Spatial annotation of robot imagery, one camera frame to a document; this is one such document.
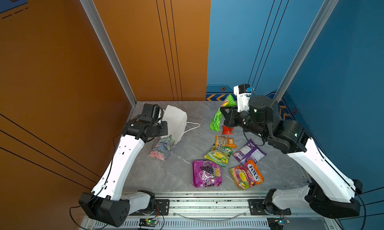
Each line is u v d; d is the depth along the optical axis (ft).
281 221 2.28
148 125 1.68
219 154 2.83
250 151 2.93
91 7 2.38
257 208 2.38
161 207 2.40
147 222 2.33
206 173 2.57
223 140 3.14
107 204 1.20
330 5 2.34
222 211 2.39
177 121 2.91
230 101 1.86
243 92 1.52
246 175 2.62
